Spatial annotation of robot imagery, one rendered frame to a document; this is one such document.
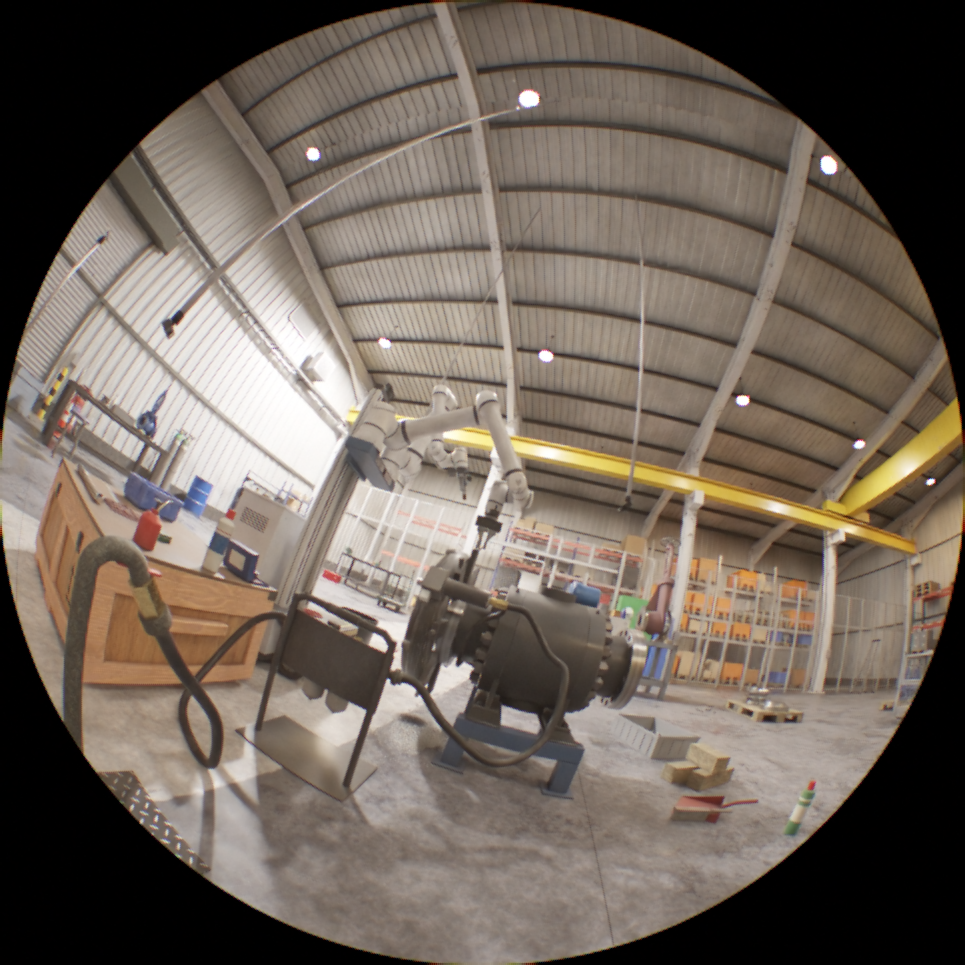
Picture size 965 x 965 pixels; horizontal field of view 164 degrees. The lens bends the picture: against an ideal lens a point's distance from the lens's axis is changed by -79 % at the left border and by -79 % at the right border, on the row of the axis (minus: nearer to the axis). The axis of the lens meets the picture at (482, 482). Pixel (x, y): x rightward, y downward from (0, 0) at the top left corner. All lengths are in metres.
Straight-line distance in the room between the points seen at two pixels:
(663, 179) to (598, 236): 2.05
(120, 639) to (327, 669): 0.66
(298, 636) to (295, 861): 0.70
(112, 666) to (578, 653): 1.71
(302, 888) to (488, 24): 8.87
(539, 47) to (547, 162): 2.68
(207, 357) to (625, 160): 10.33
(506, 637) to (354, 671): 0.72
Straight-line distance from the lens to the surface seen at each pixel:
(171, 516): 1.94
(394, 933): 0.86
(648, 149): 7.86
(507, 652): 1.53
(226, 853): 0.90
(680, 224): 8.18
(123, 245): 9.29
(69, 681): 0.61
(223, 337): 9.88
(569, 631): 1.58
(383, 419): 1.91
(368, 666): 1.06
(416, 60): 8.64
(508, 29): 8.08
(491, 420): 1.72
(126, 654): 1.22
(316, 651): 1.14
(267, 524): 1.96
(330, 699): 1.15
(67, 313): 8.88
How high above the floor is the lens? 0.72
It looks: 20 degrees up
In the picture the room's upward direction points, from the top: 19 degrees clockwise
